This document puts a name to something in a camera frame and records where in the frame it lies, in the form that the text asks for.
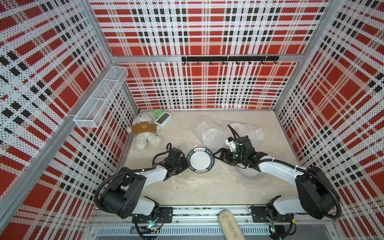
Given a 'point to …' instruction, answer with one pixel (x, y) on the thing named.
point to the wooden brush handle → (229, 226)
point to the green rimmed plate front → (200, 160)
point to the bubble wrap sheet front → (220, 177)
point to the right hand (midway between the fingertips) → (219, 158)
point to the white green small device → (164, 120)
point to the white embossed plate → (213, 138)
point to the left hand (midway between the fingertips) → (192, 162)
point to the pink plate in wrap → (243, 130)
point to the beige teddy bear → (145, 129)
